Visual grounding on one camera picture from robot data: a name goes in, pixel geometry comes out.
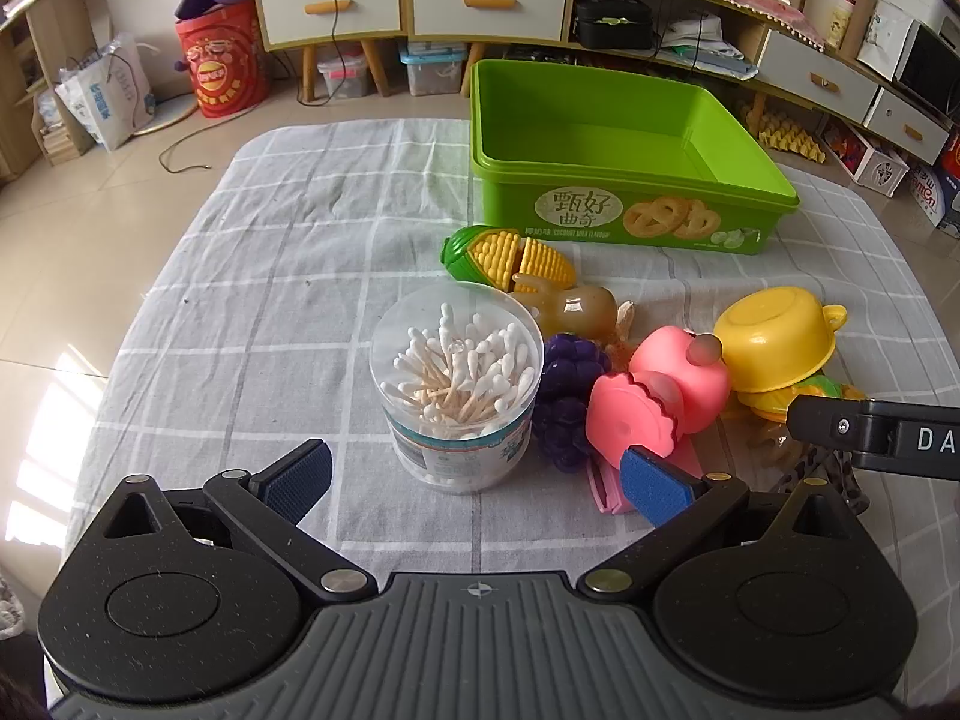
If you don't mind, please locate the large beige toy octopus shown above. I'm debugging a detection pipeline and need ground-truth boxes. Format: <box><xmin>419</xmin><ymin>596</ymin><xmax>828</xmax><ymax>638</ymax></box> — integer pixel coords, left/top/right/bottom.
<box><xmin>512</xmin><ymin>274</ymin><xmax>620</xmax><ymax>338</ymax></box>

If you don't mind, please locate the white paper bag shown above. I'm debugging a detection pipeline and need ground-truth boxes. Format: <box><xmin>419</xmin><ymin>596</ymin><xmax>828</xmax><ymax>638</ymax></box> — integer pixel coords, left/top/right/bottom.
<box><xmin>56</xmin><ymin>34</ymin><xmax>156</xmax><ymax>152</ymax></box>

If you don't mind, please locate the thin floor cable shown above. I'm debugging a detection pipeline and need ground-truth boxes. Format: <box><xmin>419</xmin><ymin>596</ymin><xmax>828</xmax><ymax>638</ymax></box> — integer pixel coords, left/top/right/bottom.
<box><xmin>157</xmin><ymin>116</ymin><xmax>218</xmax><ymax>173</ymax></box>

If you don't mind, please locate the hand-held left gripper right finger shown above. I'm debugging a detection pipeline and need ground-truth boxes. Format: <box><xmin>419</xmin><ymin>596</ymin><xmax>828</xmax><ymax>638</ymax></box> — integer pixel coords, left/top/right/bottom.
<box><xmin>577</xmin><ymin>445</ymin><xmax>863</xmax><ymax>608</ymax></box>

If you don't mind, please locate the yellow toy pot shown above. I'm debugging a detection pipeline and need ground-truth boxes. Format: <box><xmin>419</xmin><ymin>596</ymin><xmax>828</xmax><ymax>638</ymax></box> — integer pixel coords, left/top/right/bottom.
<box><xmin>712</xmin><ymin>292</ymin><xmax>851</xmax><ymax>395</ymax></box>

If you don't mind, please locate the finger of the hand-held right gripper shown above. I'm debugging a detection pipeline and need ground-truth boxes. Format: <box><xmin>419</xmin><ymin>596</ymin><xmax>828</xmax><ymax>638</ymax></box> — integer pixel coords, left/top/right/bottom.
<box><xmin>786</xmin><ymin>394</ymin><xmax>872</xmax><ymax>460</ymax></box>

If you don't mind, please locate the white red patterned box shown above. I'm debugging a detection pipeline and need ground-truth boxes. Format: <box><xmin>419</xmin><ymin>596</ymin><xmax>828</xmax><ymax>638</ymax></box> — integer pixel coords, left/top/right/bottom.
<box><xmin>821</xmin><ymin>120</ymin><xmax>912</xmax><ymax>200</ymax></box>

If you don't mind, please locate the blue lid storage box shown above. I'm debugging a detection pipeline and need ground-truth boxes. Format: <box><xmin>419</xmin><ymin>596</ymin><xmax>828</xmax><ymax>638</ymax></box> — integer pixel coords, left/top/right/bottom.
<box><xmin>399</xmin><ymin>43</ymin><xmax>467</xmax><ymax>97</ymax></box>

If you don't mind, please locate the leopard print hair clip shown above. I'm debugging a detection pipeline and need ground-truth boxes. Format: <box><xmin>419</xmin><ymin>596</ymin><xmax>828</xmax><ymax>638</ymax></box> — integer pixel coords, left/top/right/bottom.
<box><xmin>784</xmin><ymin>442</ymin><xmax>871</xmax><ymax>515</ymax></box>

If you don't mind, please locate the purple toy grape bunch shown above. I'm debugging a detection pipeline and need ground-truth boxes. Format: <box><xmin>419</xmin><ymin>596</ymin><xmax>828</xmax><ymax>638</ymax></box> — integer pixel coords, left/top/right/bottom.
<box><xmin>531</xmin><ymin>334</ymin><xmax>612</xmax><ymax>473</ymax></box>

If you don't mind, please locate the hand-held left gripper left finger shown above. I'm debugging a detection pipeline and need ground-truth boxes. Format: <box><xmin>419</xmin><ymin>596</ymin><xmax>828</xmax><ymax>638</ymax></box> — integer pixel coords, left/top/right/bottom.
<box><xmin>97</xmin><ymin>439</ymin><xmax>380</xmax><ymax>608</ymax></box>

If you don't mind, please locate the white drawer orange handle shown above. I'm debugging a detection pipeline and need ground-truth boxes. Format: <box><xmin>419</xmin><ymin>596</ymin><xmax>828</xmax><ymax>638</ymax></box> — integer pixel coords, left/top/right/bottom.
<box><xmin>259</xmin><ymin>0</ymin><xmax>402</xmax><ymax>46</ymax></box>
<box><xmin>411</xmin><ymin>0</ymin><xmax>567</xmax><ymax>42</ymax></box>
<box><xmin>757</xmin><ymin>31</ymin><xmax>878</xmax><ymax>125</ymax></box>
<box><xmin>862</xmin><ymin>90</ymin><xmax>950</xmax><ymax>166</ymax></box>

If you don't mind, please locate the clear cotton swab jar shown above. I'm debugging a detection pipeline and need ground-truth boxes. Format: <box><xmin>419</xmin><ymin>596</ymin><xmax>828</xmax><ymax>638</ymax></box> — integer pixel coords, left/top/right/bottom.
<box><xmin>369</xmin><ymin>281</ymin><xmax>545</xmax><ymax>496</ymax></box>

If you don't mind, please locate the red printed bag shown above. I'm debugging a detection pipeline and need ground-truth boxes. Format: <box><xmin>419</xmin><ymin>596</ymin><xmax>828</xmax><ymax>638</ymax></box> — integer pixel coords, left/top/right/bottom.
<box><xmin>176</xmin><ymin>1</ymin><xmax>271</xmax><ymax>119</ymax></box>

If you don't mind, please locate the grey checked tablecloth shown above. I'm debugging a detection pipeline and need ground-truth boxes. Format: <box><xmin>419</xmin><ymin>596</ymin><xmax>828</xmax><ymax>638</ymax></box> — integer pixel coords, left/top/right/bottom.
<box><xmin>94</xmin><ymin>118</ymin><xmax>960</xmax><ymax>616</ymax></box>

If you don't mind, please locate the yellow green toy vegetable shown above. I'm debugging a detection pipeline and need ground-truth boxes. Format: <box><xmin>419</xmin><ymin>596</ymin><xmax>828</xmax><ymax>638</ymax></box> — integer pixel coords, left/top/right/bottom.
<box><xmin>739</xmin><ymin>373</ymin><xmax>871</xmax><ymax>422</ymax></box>

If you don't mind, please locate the white appliance box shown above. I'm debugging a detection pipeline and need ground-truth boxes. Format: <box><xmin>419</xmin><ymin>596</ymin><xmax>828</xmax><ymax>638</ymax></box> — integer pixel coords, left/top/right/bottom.
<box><xmin>855</xmin><ymin>0</ymin><xmax>953</xmax><ymax>80</ymax></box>

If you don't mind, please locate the toy corn cob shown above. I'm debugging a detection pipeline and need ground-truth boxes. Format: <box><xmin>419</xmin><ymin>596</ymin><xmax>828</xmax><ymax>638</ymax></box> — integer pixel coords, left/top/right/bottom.
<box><xmin>440</xmin><ymin>225</ymin><xmax>577</xmax><ymax>293</ymax></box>

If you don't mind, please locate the pink toy apple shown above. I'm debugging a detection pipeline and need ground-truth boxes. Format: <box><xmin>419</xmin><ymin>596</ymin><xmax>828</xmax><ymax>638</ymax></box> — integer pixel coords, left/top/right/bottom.
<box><xmin>585</xmin><ymin>325</ymin><xmax>732</xmax><ymax>466</ymax></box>

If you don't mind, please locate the red white carton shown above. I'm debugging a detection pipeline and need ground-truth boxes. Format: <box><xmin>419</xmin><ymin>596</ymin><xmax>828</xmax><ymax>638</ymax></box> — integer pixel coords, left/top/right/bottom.
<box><xmin>909</xmin><ymin>163</ymin><xmax>950</xmax><ymax>226</ymax></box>

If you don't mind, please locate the wooden bookshelf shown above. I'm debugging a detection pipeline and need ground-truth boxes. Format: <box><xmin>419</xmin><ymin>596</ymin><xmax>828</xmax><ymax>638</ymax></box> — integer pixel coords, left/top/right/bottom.
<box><xmin>0</xmin><ymin>0</ymin><xmax>113</xmax><ymax>181</ymax></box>

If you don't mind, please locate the black case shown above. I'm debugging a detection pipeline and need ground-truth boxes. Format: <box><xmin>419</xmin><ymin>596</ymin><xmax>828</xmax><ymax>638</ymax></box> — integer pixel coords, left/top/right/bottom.
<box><xmin>574</xmin><ymin>0</ymin><xmax>653</xmax><ymax>52</ymax></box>

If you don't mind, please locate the pink plastic strip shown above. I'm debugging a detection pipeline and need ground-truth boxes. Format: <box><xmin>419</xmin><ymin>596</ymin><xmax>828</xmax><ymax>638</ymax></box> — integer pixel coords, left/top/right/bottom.
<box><xmin>585</xmin><ymin>439</ymin><xmax>706</xmax><ymax>517</ymax></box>

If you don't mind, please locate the green plastic cookie box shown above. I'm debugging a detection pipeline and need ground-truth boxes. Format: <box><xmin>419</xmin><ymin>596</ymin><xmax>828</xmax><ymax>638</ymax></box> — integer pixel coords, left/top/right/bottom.
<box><xmin>470</xmin><ymin>58</ymin><xmax>800</xmax><ymax>256</ymax></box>

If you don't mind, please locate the red white bottle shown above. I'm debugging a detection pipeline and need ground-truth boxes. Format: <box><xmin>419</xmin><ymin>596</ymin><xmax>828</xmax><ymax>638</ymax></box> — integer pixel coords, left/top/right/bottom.
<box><xmin>829</xmin><ymin>0</ymin><xmax>860</xmax><ymax>53</ymax></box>

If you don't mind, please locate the clear plastic storage box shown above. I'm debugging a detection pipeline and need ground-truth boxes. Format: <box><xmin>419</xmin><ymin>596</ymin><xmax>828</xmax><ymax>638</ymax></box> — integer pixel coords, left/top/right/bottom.
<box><xmin>315</xmin><ymin>52</ymin><xmax>372</xmax><ymax>100</ymax></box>

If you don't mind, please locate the wooden cabinet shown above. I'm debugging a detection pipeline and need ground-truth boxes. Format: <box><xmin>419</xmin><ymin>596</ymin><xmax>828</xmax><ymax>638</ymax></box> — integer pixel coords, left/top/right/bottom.
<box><xmin>246</xmin><ymin>0</ymin><xmax>953</xmax><ymax>166</ymax></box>

